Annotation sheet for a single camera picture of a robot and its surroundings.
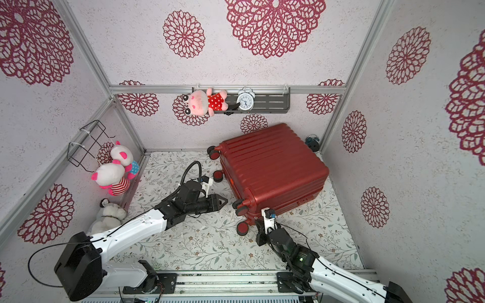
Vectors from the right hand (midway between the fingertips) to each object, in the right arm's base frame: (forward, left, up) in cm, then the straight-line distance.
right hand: (254, 222), depth 79 cm
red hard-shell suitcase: (+21, -8, +9) cm, 25 cm away
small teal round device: (+56, -37, -6) cm, 67 cm away
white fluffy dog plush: (+2, +65, -3) cm, 65 cm away
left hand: (+6, +12, +5) cm, 14 cm away
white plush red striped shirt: (+17, +65, +9) cm, 68 cm away
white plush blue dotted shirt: (+28, +64, +10) cm, 71 cm away
